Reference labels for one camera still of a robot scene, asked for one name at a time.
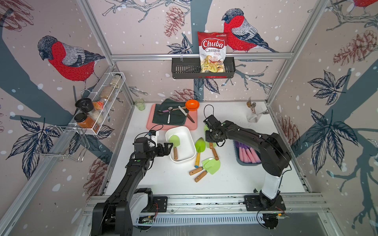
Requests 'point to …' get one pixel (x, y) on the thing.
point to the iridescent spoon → (160, 112)
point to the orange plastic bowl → (192, 104)
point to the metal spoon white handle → (170, 108)
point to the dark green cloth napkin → (168, 112)
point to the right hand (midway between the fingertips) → (207, 137)
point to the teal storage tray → (243, 163)
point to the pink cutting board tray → (189, 125)
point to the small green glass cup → (141, 103)
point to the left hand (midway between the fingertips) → (168, 141)
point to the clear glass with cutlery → (252, 116)
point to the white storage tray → (186, 151)
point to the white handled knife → (185, 113)
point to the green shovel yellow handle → (200, 146)
